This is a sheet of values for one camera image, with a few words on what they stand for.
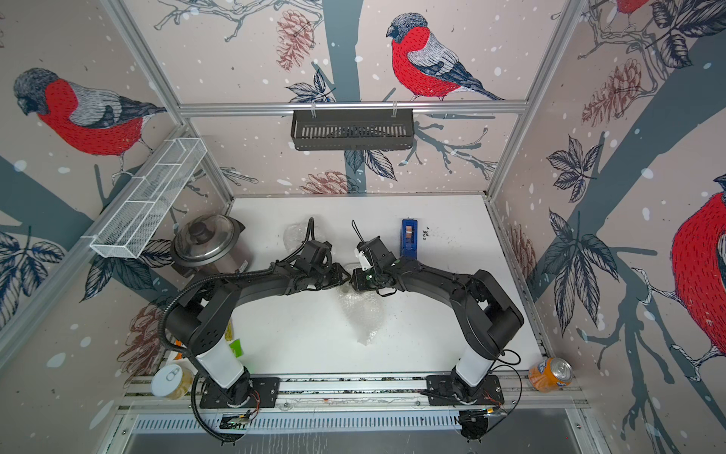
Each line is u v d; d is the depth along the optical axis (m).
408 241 1.01
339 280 0.82
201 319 0.47
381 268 0.70
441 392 0.73
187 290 0.50
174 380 0.72
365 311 0.78
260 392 0.73
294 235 0.98
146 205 0.77
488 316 0.46
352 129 1.07
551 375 0.67
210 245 0.86
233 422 0.71
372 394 0.74
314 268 0.75
